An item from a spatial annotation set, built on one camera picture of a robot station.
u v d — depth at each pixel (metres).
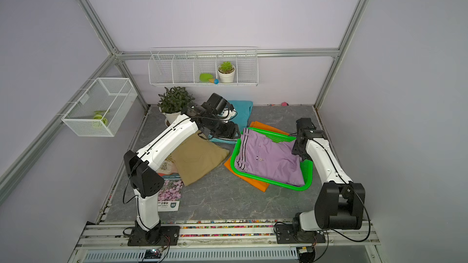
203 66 1.01
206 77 0.99
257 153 0.91
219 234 0.75
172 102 0.94
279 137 0.94
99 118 0.75
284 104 1.24
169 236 0.74
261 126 1.08
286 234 0.74
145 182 0.51
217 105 0.64
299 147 0.61
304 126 0.68
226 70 0.91
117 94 0.87
